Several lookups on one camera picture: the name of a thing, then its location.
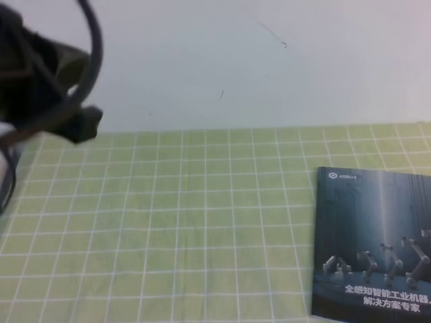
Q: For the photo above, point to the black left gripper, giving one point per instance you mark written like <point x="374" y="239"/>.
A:
<point x="45" y="82"/>

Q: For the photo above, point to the robot catalogue book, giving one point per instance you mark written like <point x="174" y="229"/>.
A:
<point x="371" y="254"/>

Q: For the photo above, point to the green checked tablecloth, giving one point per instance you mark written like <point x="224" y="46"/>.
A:
<point x="181" y="226"/>

